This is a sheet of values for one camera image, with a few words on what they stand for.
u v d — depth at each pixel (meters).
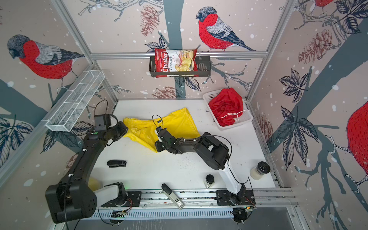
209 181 0.71
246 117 1.01
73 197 0.39
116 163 0.88
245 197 0.72
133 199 0.73
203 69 0.95
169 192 0.71
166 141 0.74
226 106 1.10
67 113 0.73
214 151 0.53
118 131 0.72
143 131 0.88
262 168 0.73
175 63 0.88
